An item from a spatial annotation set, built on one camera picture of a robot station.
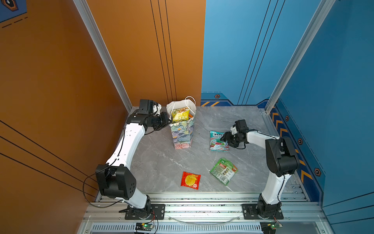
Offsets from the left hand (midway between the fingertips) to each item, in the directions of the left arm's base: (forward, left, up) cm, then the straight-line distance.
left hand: (173, 118), depth 81 cm
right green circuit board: (-47, -49, -26) cm, 73 cm away
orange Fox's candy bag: (+8, -10, -6) cm, 14 cm away
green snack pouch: (-20, -30, -25) cm, 44 cm away
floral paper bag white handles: (-4, -5, -6) cm, 9 cm away
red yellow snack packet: (-26, -10, -24) cm, 37 cm away
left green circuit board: (-48, +12, -26) cm, 56 cm away
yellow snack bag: (+6, -4, -3) cm, 8 cm away
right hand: (+1, -32, -23) cm, 40 cm away
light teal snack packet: (-3, -27, -22) cm, 35 cm away
